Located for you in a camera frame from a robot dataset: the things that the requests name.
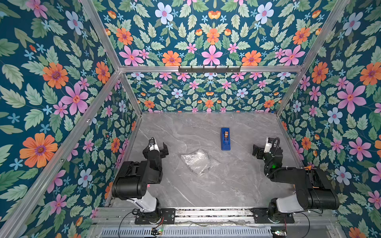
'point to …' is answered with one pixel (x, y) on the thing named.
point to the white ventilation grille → (187, 232)
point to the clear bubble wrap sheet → (200, 161)
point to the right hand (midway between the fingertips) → (265, 144)
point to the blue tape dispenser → (225, 138)
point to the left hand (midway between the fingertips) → (156, 143)
